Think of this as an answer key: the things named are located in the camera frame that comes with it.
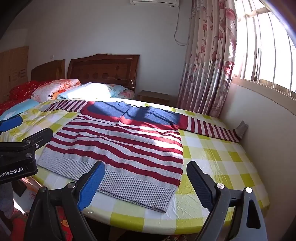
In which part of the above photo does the light blue bed sheet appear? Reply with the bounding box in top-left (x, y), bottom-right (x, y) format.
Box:
top-left (0, 99), bottom-right (40, 121)

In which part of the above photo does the pink floral curtain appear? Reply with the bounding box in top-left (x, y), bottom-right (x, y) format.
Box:
top-left (178, 0), bottom-right (238, 118)

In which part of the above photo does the small wooden headboard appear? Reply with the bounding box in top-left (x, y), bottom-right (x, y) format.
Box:
top-left (31, 59), bottom-right (66, 82)

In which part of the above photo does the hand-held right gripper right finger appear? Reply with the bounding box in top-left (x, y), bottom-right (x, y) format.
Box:
top-left (186, 161), bottom-right (265, 241)

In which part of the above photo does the red white striped knit sweater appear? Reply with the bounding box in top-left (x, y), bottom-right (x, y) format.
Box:
top-left (37, 100), bottom-right (249, 213)

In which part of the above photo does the white air conditioner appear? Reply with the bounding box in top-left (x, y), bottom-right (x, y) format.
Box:
top-left (129, 0), bottom-right (180, 7)

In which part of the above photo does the light blue white pillow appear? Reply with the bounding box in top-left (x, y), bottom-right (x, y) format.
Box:
top-left (57, 82), bottom-right (127, 100)

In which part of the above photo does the white power cable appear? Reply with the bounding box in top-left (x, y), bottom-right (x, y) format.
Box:
top-left (174, 6), bottom-right (188, 46)

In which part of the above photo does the large wooden headboard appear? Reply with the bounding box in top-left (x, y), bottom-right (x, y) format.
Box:
top-left (67, 54), bottom-right (140, 92)

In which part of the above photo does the wooden wardrobe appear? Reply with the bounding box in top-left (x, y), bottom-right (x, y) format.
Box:
top-left (0, 46), bottom-right (29, 102)

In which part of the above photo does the red floral bedspread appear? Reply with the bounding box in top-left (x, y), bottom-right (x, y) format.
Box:
top-left (0, 80), bottom-right (54, 114)

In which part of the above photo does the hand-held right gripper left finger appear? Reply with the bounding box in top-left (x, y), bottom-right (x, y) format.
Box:
top-left (24, 161), bottom-right (105, 241)

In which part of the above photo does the pink floral pillow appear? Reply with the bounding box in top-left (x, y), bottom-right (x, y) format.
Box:
top-left (31, 79), bottom-right (81, 102)

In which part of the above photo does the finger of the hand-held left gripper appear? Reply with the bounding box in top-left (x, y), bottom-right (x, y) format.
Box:
top-left (0, 115), bottom-right (23, 135)
top-left (20, 127), bottom-right (53, 151)

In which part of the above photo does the wooden nightstand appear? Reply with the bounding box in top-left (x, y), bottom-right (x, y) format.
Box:
top-left (136, 90), bottom-right (171, 106)

